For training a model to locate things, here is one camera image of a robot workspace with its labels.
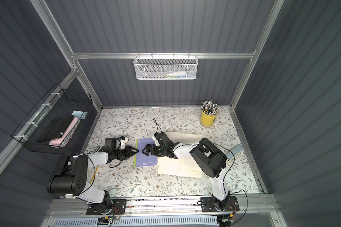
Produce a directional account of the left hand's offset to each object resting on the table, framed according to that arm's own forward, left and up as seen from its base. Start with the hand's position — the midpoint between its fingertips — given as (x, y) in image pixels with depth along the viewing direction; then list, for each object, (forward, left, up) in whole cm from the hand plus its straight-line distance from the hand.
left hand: (138, 152), depth 91 cm
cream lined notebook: (-9, -30, -2) cm, 32 cm away
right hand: (-3, -6, +2) cm, 7 cm away
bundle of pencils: (+24, -47, +17) cm, 55 cm away
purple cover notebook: (-4, -3, -2) cm, 5 cm away
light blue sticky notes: (+14, +33, +23) cm, 43 cm away
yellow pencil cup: (+22, -48, +6) cm, 53 cm away
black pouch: (-2, +35, +29) cm, 45 cm away
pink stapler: (-9, +29, +29) cm, 42 cm away
